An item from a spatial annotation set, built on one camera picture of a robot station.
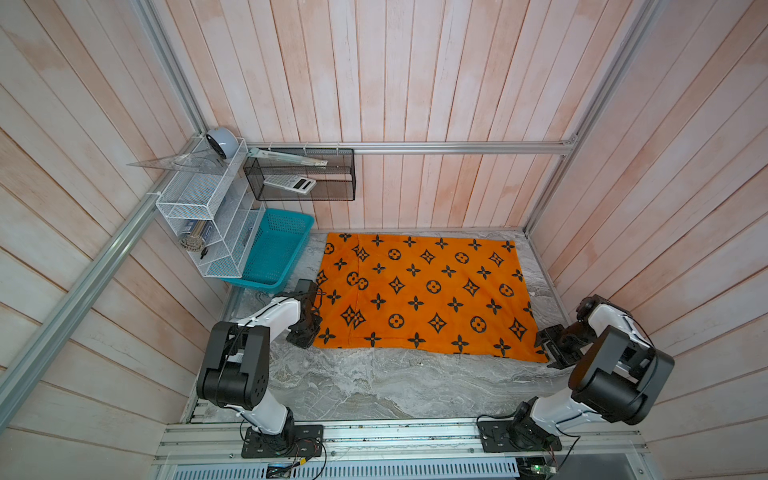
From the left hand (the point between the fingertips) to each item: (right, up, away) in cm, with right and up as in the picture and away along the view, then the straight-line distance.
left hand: (315, 337), depth 92 cm
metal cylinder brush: (-28, +29, -15) cm, 44 cm away
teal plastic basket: (-20, +30, +26) cm, 45 cm away
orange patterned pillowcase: (+51, +12, +9) cm, 53 cm away
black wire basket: (+3, +53, +16) cm, 56 cm away
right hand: (+68, -2, -6) cm, 68 cm away
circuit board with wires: (+60, -25, -22) cm, 69 cm away
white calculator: (-8, +50, +6) cm, 51 cm away
